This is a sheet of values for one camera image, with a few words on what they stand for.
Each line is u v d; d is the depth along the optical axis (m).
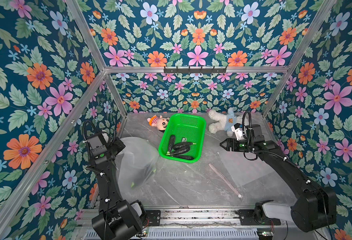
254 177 0.88
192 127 1.11
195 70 0.92
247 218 0.74
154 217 0.74
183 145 0.97
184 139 1.04
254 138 0.63
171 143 0.99
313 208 0.40
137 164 0.84
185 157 0.90
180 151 0.94
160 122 1.03
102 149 0.57
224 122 1.07
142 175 0.82
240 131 0.75
